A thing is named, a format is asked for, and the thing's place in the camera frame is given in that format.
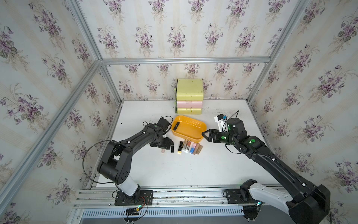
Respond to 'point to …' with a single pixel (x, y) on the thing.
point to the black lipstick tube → (176, 126)
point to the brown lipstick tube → (199, 150)
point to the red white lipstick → (189, 144)
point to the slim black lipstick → (172, 148)
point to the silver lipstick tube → (185, 143)
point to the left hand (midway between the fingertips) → (165, 146)
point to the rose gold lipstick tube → (196, 148)
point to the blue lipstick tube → (192, 149)
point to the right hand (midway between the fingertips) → (207, 134)
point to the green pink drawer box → (189, 96)
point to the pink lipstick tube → (163, 150)
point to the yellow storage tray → (189, 128)
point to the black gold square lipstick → (179, 151)
